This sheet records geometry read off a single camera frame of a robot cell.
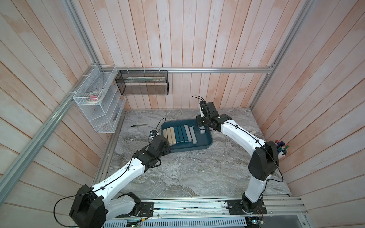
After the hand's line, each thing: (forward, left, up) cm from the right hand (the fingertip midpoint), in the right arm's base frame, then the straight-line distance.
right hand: (198, 118), depth 90 cm
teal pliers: (-3, +14, -15) cm, 21 cm away
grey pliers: (-3, +3, -16) cm, 16 cm away
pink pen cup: (-18, -49, -7) cm, 52 cm away
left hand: (-19, +20, -5) cm, 28 cm away
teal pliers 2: (-2, +9, -15) cm, 18 cm away
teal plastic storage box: (-7, -5, -16) cm, 18 cm away
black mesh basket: (+28, +40, +8) cm, 50 cm away
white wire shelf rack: (-9, +54, +11) cm, 56 cm away
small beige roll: (+1, -42, -16) cm, 45 cm away
